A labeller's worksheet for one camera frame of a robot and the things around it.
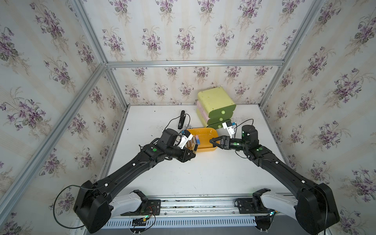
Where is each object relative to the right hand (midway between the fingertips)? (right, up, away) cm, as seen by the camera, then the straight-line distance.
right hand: (214, 142), depth 75 cm
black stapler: (-18, +11, +32) cm, 39 cm away
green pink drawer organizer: (+3, +19, +13) cm, 23 cm away
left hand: (-10, -7, -3) cm, 12 cm away
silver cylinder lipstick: (-9, -2, +22) cm, 24 cm away
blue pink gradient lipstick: (-7, -2, +23) cm, 24 cm away
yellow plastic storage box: (-1, +1, +26) cm, 26 cm away
